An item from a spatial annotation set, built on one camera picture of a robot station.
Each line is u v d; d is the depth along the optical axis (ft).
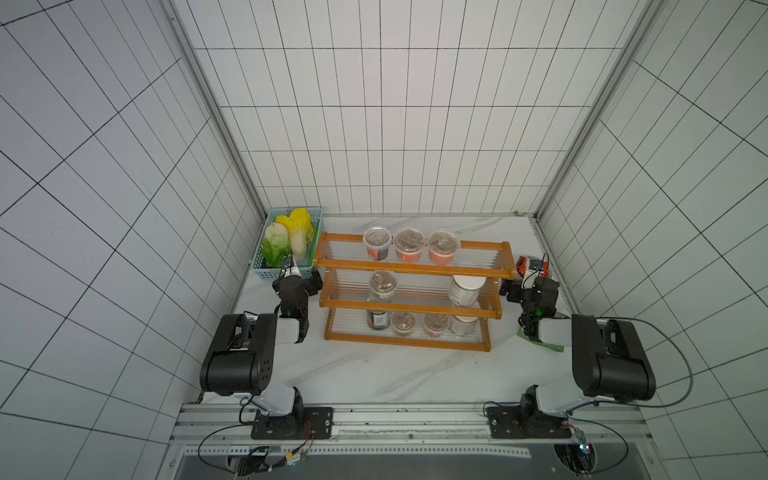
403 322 2.73
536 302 2.40
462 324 2.67
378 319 2.70
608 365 1.48
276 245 3.18
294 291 2.32
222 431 2.11
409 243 2.21
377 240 2.24
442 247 2.20
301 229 3.51
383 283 2.49
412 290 2.67
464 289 2.34
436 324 2.71
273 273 3.20
